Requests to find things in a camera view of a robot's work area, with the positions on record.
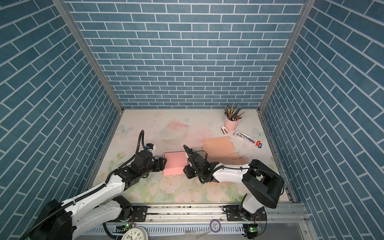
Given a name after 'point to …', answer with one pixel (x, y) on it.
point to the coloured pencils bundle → (232, 113)
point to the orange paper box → (222, 150)
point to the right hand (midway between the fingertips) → (183, 169)
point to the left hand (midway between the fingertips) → (163, 160)
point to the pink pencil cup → (231, 125)
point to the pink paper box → (176, 162)
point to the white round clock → (136, 233)
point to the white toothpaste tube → (247, 138)
